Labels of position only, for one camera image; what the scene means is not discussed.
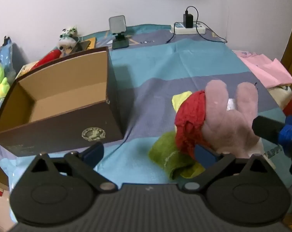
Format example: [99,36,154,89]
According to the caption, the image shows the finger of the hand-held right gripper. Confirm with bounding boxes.
[252,115,292,155]

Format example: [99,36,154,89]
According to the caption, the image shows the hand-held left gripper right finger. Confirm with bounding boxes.
[183,144,272,191]

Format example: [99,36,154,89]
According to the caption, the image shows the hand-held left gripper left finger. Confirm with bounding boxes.
[29,141,117,192]

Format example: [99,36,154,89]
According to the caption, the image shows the brown cardboard box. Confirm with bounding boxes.
[0,46,124,157]

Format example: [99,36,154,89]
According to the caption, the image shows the green towel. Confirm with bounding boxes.
[148,132,205,180]

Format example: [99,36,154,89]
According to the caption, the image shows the pink plush toy red outfit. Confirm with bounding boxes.
[174,80,265,160]

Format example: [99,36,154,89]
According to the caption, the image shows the white fluffy cloth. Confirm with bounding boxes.
[226,98,237,112]

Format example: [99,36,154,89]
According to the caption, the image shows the yellow cloth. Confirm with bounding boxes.
[172,91,193,113]

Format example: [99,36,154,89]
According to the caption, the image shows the cream plush toy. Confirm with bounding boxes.
[267,84,292,109]

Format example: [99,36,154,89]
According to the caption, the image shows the pink cloth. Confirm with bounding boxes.
[232,49,292,87]

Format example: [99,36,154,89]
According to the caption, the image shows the black smartphone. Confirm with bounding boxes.
[72,41,91,54]

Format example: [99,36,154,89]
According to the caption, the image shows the yellow illustrated book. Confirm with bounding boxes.
[79,37,97,51]

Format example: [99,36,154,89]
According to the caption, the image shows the dark green phone stand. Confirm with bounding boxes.
[112,32,129,50]

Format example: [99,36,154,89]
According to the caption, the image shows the panda plush toy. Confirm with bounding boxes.
[58,25,80,52]

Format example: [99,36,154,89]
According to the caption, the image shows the white power strip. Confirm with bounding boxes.
[170,22,206,35]

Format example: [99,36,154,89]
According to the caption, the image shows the phone stand with mirror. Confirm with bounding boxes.
[109,15,126,35]

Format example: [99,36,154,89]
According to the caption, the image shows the black charger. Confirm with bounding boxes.
[183,13,193,29]

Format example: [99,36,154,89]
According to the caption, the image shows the blue plastic bag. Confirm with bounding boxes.
[0,36,17,83]

